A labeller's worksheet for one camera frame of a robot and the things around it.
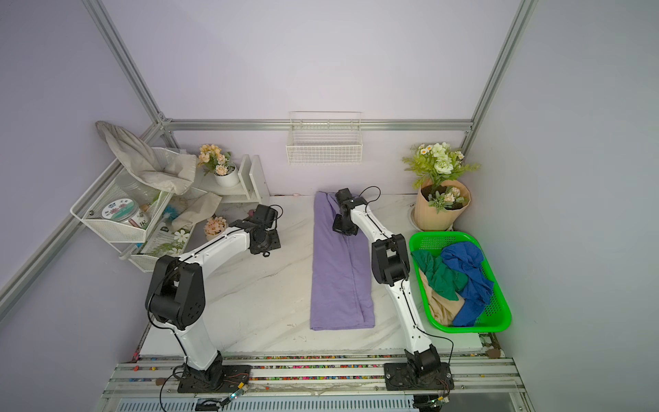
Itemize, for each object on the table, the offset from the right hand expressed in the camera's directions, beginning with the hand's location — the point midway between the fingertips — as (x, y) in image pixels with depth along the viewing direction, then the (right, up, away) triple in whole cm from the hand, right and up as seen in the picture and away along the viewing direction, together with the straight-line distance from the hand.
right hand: (341, 233), depth 108 cm
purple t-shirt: (0, -20, -17) cm, 27 cm away
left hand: (-26, -3, -12) cm, 29 cm away
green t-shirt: (+34, -14, -24) cm, 44 cm away
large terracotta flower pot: (+35, +11, -15) cm, 40 cm away
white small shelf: (-36, +19, -8) cm, 41 cm away
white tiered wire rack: (-55, +10, -33) cm, 65 cm away
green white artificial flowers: (+34, +25, -19) cm, 46 cm away
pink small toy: (-39, +9, +2) cm, 40 cm away
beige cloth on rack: (-52, +10, -14) cm, 55 cm away
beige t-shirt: (+33, -24, -26) cm, 48 cm away
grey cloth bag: (-57, +22, -25) cm, 66 cm away
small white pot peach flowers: (-48, +28, -11) cm, 56 cm away
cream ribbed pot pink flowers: (-49, +3, -12) cm, 50 cm away
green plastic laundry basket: (+50, -24, -26) cm, 61 cm away
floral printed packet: (-61, -2, -22) cm, 65 cm away
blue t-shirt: (+43, -7, -21) cm, 49 cm away
